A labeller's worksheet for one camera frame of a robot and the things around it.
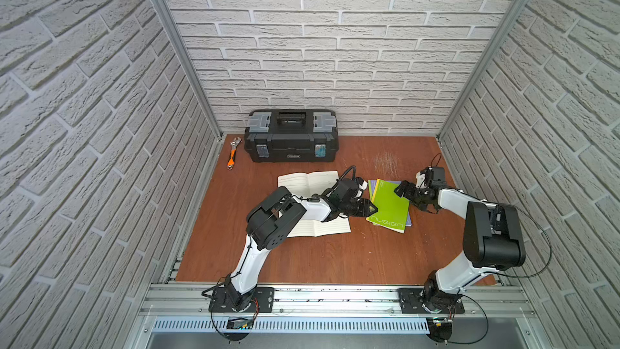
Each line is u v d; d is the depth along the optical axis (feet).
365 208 2.66
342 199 2.49
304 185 3.28
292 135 3.19
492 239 1.54
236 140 3.80
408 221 2.94
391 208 3.09
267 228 1.72
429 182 2.55
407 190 2.85
